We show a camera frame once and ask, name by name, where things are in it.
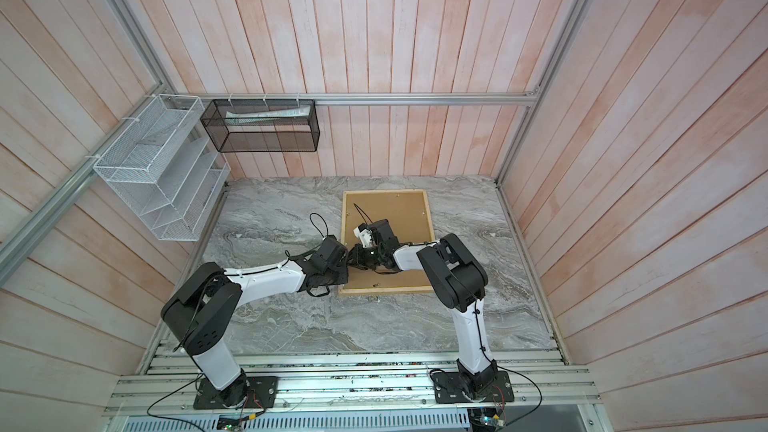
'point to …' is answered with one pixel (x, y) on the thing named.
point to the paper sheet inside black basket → (236, 118)
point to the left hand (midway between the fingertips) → (344, 279)
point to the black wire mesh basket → (269, 125)
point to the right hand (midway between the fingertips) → (343, 262)
